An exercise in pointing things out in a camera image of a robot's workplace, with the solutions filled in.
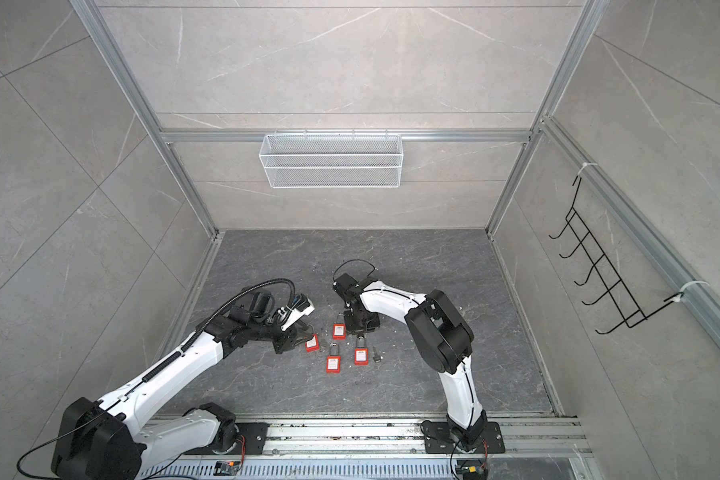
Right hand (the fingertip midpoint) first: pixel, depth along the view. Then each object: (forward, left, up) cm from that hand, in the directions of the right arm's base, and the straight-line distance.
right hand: (358, 328), depth 94 cm
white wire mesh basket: (+47, +8, +31) cm, 57 cm away
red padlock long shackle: (-2, +6, +3) cm, 7 cm away
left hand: (-5, +14, +14) cm, 20 cm away
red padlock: (-6, +13, +3) cm, 15 cm away
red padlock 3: (-9, -1, +3) cm, 10 cm away
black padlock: (-10, -5, 0) cm, 11 cm away
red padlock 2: (-11, +7, +3) cm, 14 cm away
